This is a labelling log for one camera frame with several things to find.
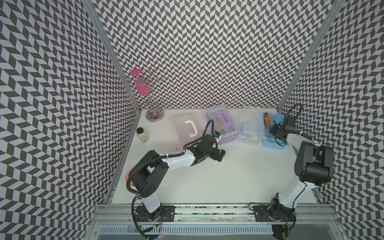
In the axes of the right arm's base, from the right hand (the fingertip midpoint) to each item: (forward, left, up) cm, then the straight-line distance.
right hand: (272, 130), depth 98 cm
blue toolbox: (-9, +4, -1) cm, 10 cm away
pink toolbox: (-1, +55, +5) cm, 55 cm away
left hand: (-14, +37, +1) cm, 40 cm away
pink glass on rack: (+30, +90, +12) cm, 96 cm away
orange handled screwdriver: (+9, +2, +3) cm, 9 cm away
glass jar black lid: (-4, +85, +3) cm, 85 cm away
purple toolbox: (+5, +33, +3) cm, 33 cm away
